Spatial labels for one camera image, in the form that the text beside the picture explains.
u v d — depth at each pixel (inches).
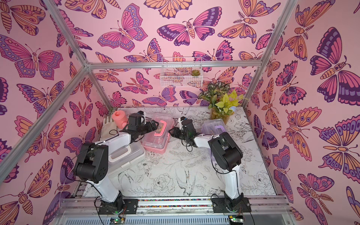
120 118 39.4
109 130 41.8
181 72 37.5
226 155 20.7
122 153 31.6
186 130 30.6
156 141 35.9
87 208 29.6
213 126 38.4
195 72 36.3
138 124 30.0
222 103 36.2
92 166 18.9
